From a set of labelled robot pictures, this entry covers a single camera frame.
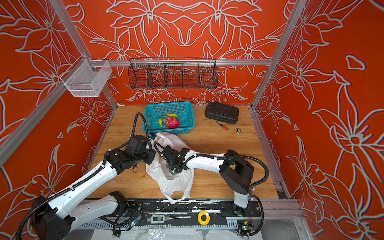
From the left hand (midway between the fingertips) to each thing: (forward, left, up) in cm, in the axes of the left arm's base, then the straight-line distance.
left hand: (154, 150), depth 79 cm
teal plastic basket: (+36, +11, -10) cm, 39 cm away
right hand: (-3, -11, -11) cm, 16 cm away
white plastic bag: (-13, -16, -9) cm, 22 cm away
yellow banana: (+35, -3, -11) cm, 37 cm away
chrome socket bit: (+25, -52, -13) cm, 59 cm away
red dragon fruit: (+25, -5, -7) cm, 27 cm away
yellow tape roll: (-28, -29, -13) cm, 43 cm away
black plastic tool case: (+37, -43, -9) cm, 58 cm away
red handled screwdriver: (+29, -42, -14) cm, 53 cm away
